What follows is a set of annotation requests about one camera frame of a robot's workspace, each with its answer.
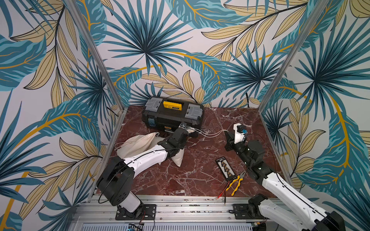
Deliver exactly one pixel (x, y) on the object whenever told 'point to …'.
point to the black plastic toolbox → (167, 115)
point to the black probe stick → (225, 197)
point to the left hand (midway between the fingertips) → (177, 137)
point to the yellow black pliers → (241, 177)
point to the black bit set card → (225, 169)
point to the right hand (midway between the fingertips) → (217, 134)
